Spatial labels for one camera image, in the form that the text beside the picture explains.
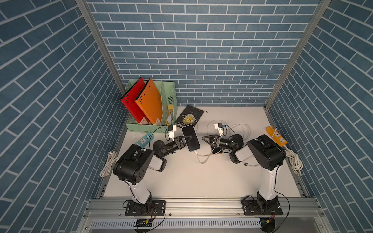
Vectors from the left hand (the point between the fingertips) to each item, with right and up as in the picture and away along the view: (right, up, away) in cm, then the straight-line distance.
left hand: (194, 140), depth 80 cm
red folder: (-40, +23, +7) cm, 47 cm away
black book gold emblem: (-3, +14, +32) cm, 35 cm away
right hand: (+6, -1, +4) cm, 7 cm away
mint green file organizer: (-19, +32, +25) cm, 45 cm away
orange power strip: (+58, -2, +20) cm, 61 cm away
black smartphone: (-1, -2, +1) cm, 2 cm away
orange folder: (-30, +24, +17) cm, 42 cm away
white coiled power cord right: (+62, -15, +7) cm, 64 cm away
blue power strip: (-33, -2, +16) cm, 37 cm away
